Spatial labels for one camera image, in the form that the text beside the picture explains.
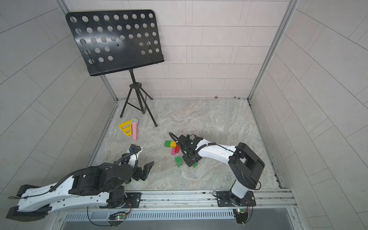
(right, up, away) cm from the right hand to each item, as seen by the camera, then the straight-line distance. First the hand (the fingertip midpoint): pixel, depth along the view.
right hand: (191, 161), depth 84 cm
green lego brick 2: (-7, +4, -5) cm, 10 cm away
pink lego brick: (-11, +6, +2) cm, 12 cm away
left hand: (-19, +6, -17) cm, 26 cm away
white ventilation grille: (-17, -19, -16) cm, 31 cm away
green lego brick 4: (+3, -1, -3) cm, 4 cm away
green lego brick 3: (-6, +2, -6) cm, 9 cm away
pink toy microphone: (-40, +23, +15) cm, 48 cm away
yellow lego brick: (-11, +9, +5) cm, 15 cm away
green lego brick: (-15, +9, +7) cm, 19 cm away
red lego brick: (-8, +7, +4) cm, 11 cm away
